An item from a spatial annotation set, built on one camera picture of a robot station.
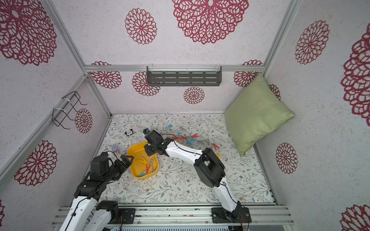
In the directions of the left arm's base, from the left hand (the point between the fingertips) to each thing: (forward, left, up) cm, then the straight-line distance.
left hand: (130, 162), depth 79 cm
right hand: (+12, -6, -2) cm, 14 cm away
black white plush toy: (+29, +12, -12) cm, 33 cm away
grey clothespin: (0, -11, -11) cm, 16 cm away
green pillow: (+28, -73, +12) cm, 79 cm away
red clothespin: (+3, -6, -14) cm, 15 cm away
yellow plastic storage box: (+4, -3, -14) cm, 15 cm away
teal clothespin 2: (+23, -33, -14) cm, 42 cm away
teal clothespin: (+37, -17, -14) cm, 44 cm away
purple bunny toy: (+14, +16, -10) cm, 24 cm away
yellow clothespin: (+7, -3, -12) cm, 14 cm away
